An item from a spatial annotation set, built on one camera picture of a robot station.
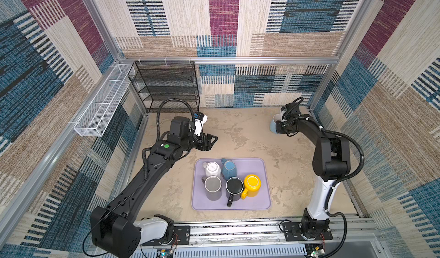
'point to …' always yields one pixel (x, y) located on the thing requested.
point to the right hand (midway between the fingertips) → (281, 130)
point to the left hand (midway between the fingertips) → (211, 136)
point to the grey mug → (213, 187)
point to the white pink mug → (212, 168)
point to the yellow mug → (252, 183)
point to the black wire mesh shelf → (156, 81)
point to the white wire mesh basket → (92, 122)
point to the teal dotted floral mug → (229, 169)
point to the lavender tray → (244, 167)
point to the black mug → (234, 187)
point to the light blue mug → (272, 125)
